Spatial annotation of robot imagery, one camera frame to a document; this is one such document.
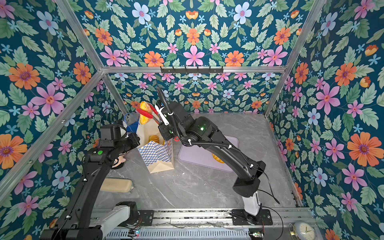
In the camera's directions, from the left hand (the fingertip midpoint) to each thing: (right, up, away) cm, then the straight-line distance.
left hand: (141, 133), depth 73 cm
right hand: (+14, +5, -10) cm, 18 cm away
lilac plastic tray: (+30, -16, +22) cm, 41 cm away
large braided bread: (-3, -4, +28) cm, 28 cm away
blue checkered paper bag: (+5, -11, +6) cm, 13 cm away
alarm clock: (+76, -44, -6) cm, 88 cm away
